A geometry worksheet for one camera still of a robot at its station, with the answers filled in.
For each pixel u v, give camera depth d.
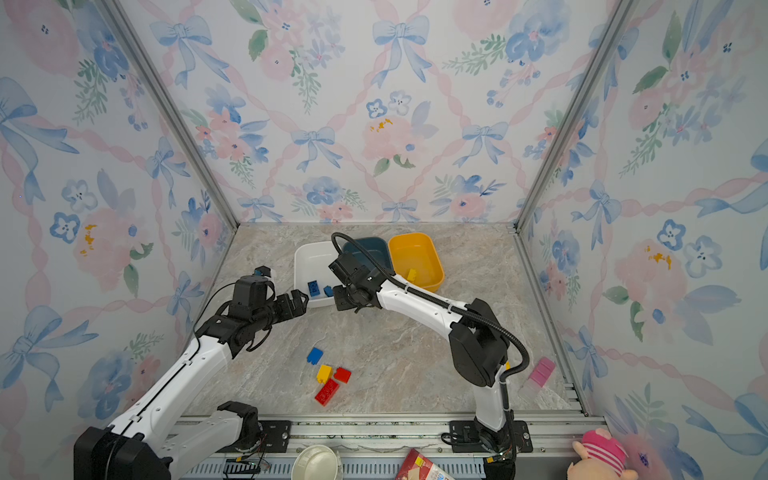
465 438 0.73
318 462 0.71
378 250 1.10
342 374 0.84
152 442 0.41
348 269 0.66
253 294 0.62
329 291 0.99
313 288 1.00
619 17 0.69
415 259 1.12
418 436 0.75
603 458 0.66
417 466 0.67
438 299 0.52
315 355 0.88
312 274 1.05
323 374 0.82
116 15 0.69
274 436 0.74
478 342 0.48
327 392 0.80
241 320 0.60
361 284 0.62
